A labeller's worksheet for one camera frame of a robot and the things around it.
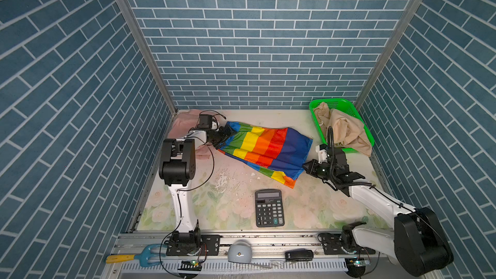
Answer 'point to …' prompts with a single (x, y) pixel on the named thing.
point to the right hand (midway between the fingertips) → (301, 163)
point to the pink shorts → (183, 122)
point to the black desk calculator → (269, 208)
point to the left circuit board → (191, 265)
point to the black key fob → (299, 255)
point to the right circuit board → (355, 267)
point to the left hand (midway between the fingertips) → (231, 135)
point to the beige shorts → (347, 131)
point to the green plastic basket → (346, 106)
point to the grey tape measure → (240, 252)
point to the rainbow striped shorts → (278, 152)
